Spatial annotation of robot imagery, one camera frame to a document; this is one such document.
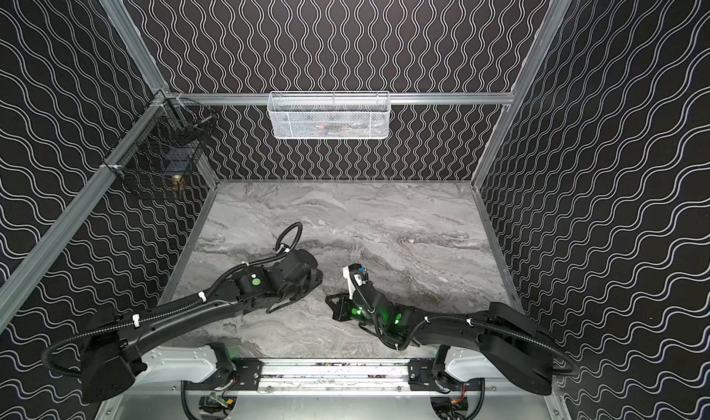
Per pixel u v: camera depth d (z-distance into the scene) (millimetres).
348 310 694
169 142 976
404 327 608
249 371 752
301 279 602
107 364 382
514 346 436
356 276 741
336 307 747
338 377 751
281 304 638
